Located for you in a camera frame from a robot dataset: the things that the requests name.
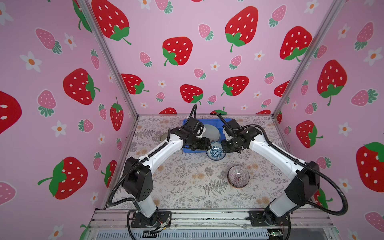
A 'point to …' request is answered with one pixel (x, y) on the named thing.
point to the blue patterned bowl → (216, 153)
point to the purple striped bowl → (238, 176)
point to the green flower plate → (211, 132)
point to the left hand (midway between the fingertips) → (208, 146)
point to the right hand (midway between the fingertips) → (222, 148)
